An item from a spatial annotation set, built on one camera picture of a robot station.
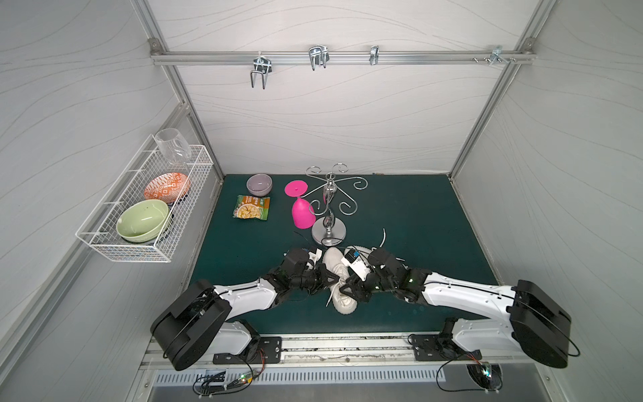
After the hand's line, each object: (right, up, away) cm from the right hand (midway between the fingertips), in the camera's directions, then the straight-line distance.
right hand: (343, 283), depth 79 cm
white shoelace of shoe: (+18, +12, +20) cm, 30 cm away
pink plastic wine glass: (-13, +22, +5) cm, 26 cm away
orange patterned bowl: (-51, +31, -7) cm, 60 cm away
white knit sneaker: (-2, +5, +11) cm, 13 cm away
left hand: (0, +1, 0) cm, 1 cm away
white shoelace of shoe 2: (-3, -1, +1) cm, 4 cm away
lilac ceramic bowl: (-36, +34, +33) cm, 59 cm away
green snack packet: (-38, +23, +28) cm, 53 cm away
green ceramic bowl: (-52, +22, -16) cm, 59 cm away
